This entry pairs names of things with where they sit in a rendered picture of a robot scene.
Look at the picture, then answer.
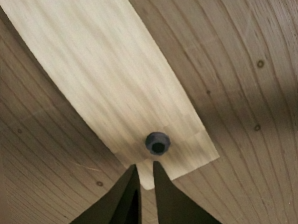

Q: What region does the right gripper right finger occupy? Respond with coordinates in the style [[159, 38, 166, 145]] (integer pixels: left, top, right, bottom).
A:
[[153, 161, 222, 224]]

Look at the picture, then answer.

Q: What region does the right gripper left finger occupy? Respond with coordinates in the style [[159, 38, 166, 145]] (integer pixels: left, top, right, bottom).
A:
[[69, 164, 142, 224]]

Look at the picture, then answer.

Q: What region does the pale wooden slat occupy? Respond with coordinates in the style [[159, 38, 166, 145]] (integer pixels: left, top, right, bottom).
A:
[[0, 0, 220, 190]]

